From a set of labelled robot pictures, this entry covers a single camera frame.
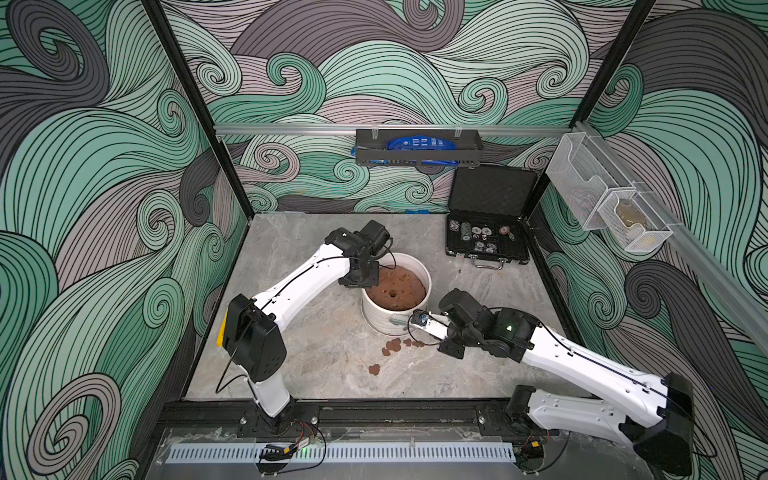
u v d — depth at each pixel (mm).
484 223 1180
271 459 690
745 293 517
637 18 725
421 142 925
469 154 900
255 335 426
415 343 854
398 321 728
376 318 804
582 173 813
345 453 697
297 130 1629
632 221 666
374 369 817
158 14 705
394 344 855
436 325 614
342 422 742
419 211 1239
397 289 855
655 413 390
